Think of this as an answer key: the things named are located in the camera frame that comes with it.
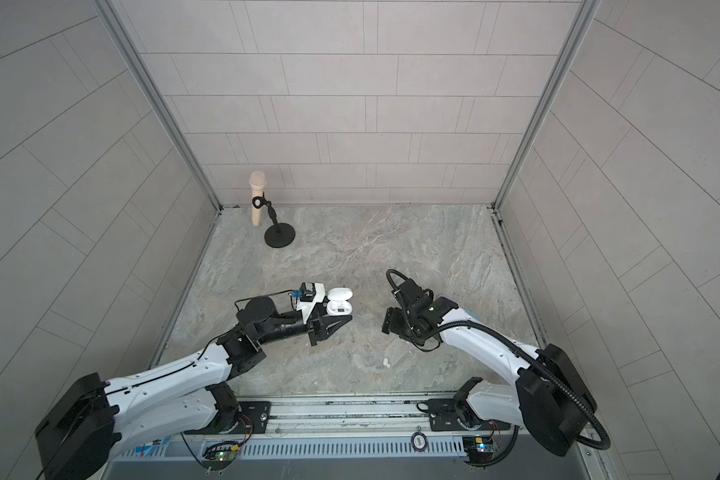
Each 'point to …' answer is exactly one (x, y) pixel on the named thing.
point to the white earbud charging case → (339, 304)
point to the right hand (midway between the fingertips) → (388, 333)
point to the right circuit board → (479, 449)
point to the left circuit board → (222, 453)
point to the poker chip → (419, 441)
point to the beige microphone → (258, 180)
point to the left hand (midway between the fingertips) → (352, 315)
